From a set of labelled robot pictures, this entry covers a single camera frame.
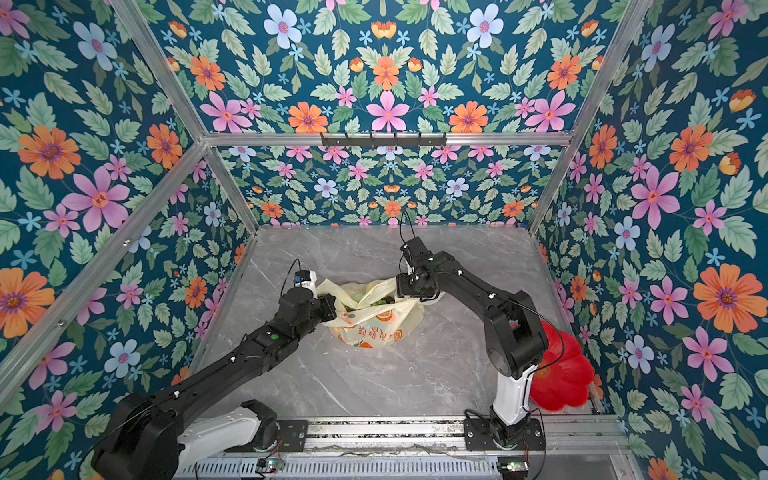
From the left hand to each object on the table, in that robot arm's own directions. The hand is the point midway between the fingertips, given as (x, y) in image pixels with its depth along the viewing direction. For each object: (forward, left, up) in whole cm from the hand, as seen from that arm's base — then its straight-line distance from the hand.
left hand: (340, 294), depth 84 cm
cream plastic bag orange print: (-5, -8, -4) cm, 10 cm away
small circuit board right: (-43, -41, -16) cm, 61 cm away
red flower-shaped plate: (-24, -61, -14) cm, 67 cm away
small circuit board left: (-38, +17, -15) cm, 44 cm away
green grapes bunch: (+1, -12, -7) cm, 14 cm away
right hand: (+5, -21, -5) cm, 22 cm away
